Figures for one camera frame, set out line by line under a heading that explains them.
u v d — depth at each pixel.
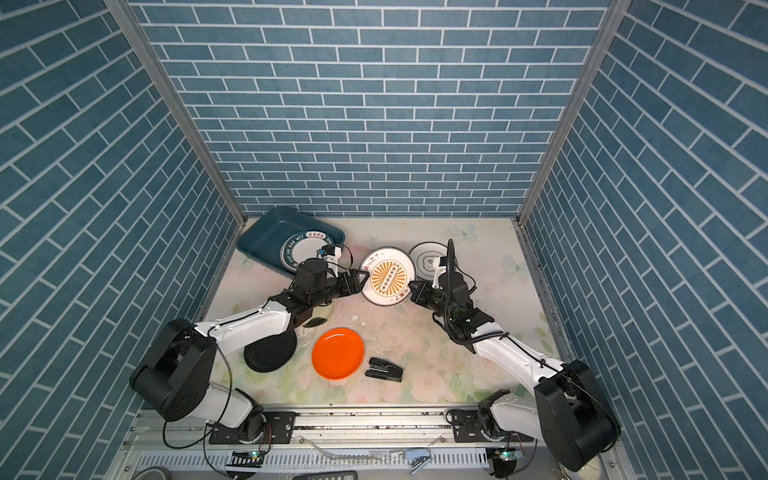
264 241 1.13
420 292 0.74
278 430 0.74
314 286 0.68
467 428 0.74
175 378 0.43
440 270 0.77
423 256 1.09
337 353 0.87
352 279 0.78
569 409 0.42
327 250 0.78
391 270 0.87
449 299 0.63
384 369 0.81
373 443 0.73
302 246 1.10
